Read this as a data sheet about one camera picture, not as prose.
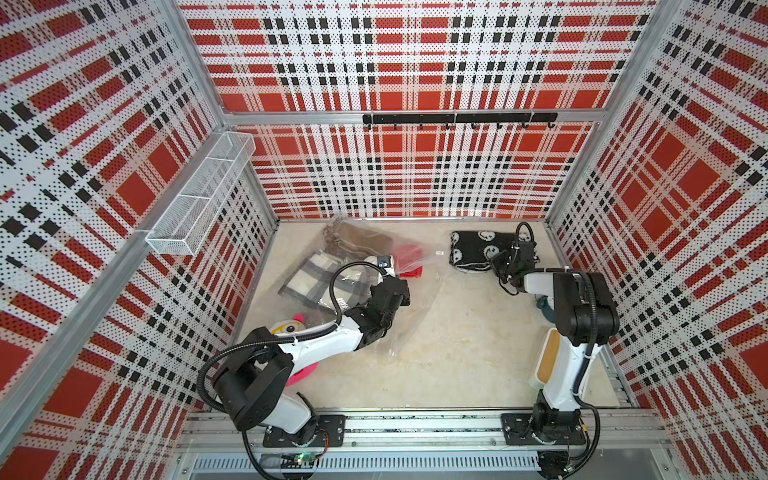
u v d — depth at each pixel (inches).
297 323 34.1
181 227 31.8
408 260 36.4
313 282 37.7
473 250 41.9
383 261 28.8
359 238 43.4
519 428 29.0
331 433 29.0
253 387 16.9
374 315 25.2
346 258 40.8
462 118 35.8
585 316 21.1
